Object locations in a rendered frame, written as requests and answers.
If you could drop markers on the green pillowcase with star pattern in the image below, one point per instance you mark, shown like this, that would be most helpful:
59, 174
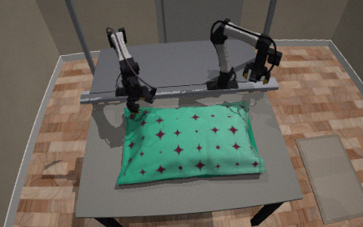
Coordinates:
176, 143

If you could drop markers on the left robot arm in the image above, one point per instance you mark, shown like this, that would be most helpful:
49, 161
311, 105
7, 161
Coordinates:
226, 69

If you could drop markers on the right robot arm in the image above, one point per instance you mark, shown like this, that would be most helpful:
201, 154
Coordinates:
118, 39

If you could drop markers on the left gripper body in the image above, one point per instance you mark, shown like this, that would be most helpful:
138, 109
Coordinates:
257, 65

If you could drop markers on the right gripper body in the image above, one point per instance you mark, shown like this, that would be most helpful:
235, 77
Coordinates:
133, 107

